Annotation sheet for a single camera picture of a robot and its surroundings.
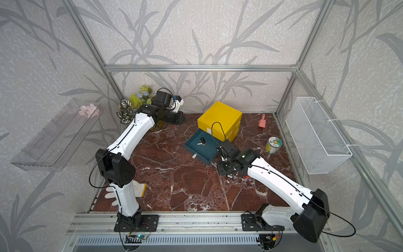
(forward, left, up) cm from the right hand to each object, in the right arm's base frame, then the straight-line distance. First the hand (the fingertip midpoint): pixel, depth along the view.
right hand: (219, 167), depth 76 cm
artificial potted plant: (+32, +52, +10) cm, 62 cm away
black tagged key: (+20, +9, -6) cm, 23 cm away
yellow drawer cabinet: (+25, -2, +7) cm, 26 cm away
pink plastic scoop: (+42, -33, -15) cm, 55 cm away
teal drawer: (+18, +9, -7) cm, 21 cm away
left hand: (+24, +18, +10) cm, 31 cm away
